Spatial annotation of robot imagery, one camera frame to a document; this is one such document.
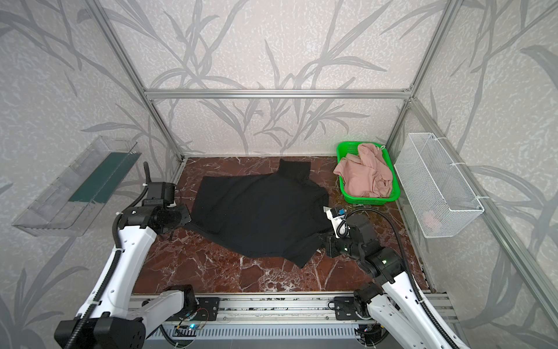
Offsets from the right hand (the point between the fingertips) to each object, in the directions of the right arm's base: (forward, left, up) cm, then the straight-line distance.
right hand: (320, 229), depth 74 cm
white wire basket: (+2, -33, +16) cm, 37 cm away
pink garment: (+31, -25, -8) cm, 41 cm away
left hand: (+7, +47, +2) cm, 48 cm away
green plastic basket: (+50, -21, -9) cm, 56 cm away
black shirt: (+15, +16, -17) cm, 27 cm away
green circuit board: (-27, +46, -19) cm, 57 cm away
